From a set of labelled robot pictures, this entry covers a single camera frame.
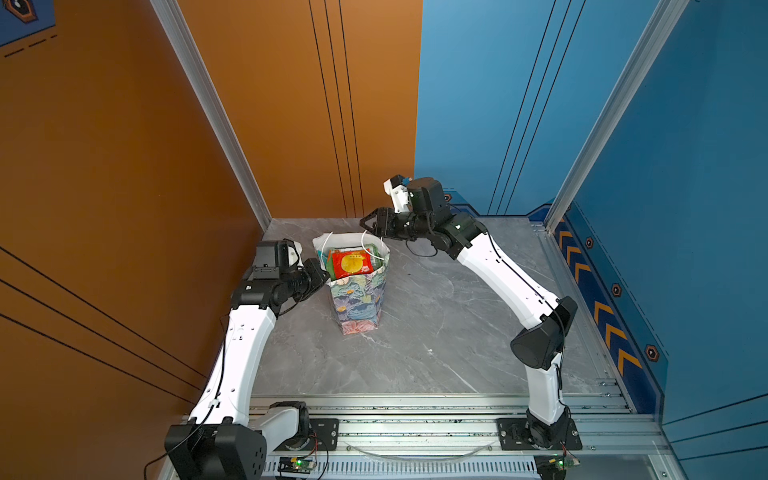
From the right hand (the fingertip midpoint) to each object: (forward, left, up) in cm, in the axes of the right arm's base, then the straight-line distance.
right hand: (368, 223), depth 72 cm
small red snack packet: (-2, +6, -13) cm, 15 cm away
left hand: (-6, +10, -11) cm, 16 cm away
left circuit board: (-45, +18, -37) cm, 61 cm away
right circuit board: (-44, -46, -36) cm, 73 cm away
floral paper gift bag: (-10, +1, -16) cm, 19 cm away
